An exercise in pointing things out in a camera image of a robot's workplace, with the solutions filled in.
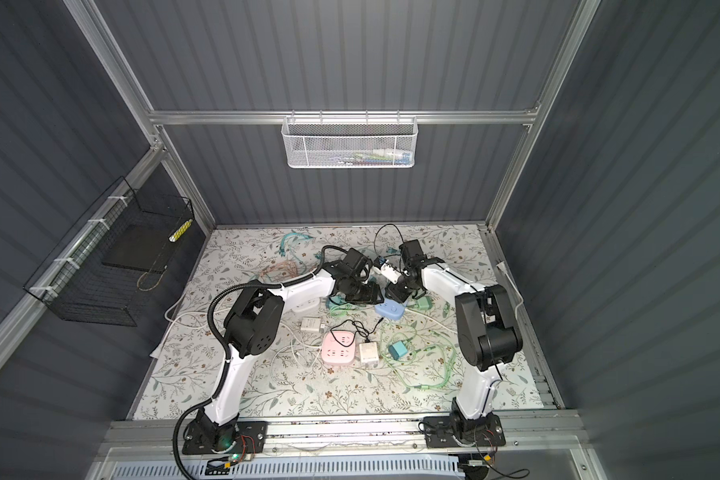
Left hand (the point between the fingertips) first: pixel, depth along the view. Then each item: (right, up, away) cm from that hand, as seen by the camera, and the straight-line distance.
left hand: (380, 300), depth 97 cm
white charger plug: (-22, -7, -6) cm, 23 cm away
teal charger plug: (+5, -13, -10) cm, 17 cm away
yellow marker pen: (-56, +21, -16) cm, 62 cm away
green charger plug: (+15, -1, 0) cm, 15 cm away
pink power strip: (-13, -12, -10) cm, 20 cm away
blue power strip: (+3, -2, -3) cm, 5 cm away
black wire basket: (-68, +21, -15) cm, 73 cm away
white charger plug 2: (-4, -13, -12) cm, 18 cm away
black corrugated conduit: (-32, -3, -40) cm, 51 cm away
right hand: (+6, +4, 0) cm, 7 cm away
